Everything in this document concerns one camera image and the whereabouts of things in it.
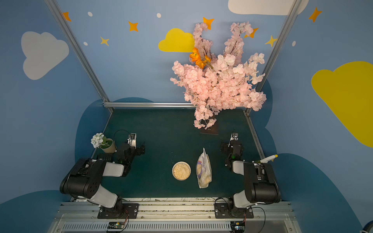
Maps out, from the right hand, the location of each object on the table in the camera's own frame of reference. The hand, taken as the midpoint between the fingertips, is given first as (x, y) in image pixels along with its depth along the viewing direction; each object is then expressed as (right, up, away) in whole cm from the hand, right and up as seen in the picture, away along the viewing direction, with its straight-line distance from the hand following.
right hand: (233, 141), depth 95 cm
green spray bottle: (+11, -7, -20) cm, 24 cm away
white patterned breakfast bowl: (-34, -16, -11) cm, 39 cm away
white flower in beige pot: (-83, -2, -3) cm, 84 cm away
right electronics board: (-5, -40, -23) cm, 47 cm away
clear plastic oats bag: (-22, -12, -21) cm, 33 cm away
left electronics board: (-67, -39, -23) cm, 81 cm away
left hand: (-65, +1, -1) cm, 65 cm away
